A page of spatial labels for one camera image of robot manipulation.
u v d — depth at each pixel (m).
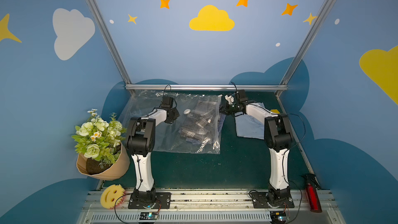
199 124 0.98
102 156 0.65
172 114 0.95
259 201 0.74
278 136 0.59
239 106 0.81
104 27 0.84
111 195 0.73
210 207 0.74
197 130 0.96
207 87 1.19
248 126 1.02
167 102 0.85
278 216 0.71
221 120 0.99
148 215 0.71
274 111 1.12
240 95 0.85
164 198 0.75
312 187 0.78
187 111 1.08
